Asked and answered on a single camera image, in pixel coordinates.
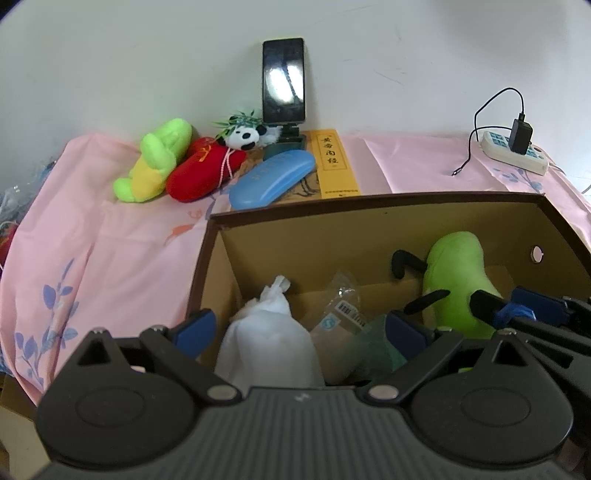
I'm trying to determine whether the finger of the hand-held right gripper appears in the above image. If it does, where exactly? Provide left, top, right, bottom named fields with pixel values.
left=512, top=286, right=591, bottom=328
left=470, top=290, right=591, bottom=365

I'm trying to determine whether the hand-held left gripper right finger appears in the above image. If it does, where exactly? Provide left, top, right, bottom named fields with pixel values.
left=367, top=310, right=548, bottom=402

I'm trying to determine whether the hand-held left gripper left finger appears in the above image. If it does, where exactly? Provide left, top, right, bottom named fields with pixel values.
left=73, top=308, right=242, bottom=402

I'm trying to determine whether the teal cloth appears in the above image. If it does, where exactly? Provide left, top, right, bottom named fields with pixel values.
left=353, top=313, right=409, bottom=384

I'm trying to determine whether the white bagged item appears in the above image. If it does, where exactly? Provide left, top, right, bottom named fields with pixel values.
left=215, top=275, right=326, bottom=388

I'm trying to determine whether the clear plastic bag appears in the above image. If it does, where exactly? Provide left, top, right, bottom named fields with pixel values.
left=308, top=271, right=372, bottom=386

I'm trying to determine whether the green bean plush toy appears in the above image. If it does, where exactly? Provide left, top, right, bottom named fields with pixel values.
left=392, top=231, right=505, bottom=341

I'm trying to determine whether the brown cardboard box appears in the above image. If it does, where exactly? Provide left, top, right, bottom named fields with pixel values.
left=185, top=191, right=591, bottom=388

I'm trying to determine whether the pink printed sheet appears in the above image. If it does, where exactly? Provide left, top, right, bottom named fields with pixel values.
left=0, top=131, right=591, bottom=407

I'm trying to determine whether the white power strip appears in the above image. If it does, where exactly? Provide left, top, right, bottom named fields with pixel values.
left=481, top=130, right=550, bottom=176

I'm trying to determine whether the red plush toy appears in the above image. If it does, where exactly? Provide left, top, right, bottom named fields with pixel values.
left=165, top=137, right=247, bottom=204

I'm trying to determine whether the black charger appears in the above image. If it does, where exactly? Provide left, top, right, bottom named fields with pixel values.
left=509, top=113, right=534, bottom=155

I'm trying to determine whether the blue glasses case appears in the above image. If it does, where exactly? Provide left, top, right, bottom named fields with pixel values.
left=229, top=150, right=317, bottom=210

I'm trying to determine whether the green and yellow plush toy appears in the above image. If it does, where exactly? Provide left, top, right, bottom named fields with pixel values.
left=113, top=118, right=193, bottom=204

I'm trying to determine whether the yellow book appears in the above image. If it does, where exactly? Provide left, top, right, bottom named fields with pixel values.
left=281, top=129, right=361, bottom=201

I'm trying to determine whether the panda plush toy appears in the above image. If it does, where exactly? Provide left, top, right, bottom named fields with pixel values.
left=213, top=110, right=280, bottom=152

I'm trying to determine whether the dark phone stand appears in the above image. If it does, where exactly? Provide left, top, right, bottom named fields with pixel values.
left=263, top=122, right=309, bottom=161

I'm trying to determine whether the black phone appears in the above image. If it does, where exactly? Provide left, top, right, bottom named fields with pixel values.
left=262, top=38, right=306, bottom=125

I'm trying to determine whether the black cable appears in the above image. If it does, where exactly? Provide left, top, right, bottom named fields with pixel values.
left=452, top=88, right=526, bottom=177

